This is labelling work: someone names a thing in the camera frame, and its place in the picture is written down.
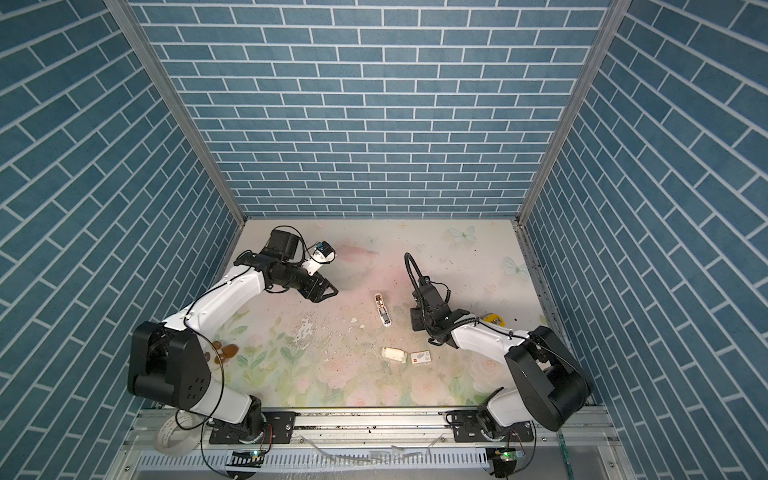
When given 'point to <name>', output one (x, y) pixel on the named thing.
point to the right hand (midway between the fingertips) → (415, 309)
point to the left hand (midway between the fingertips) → (328, 283)
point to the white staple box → (420, 357)
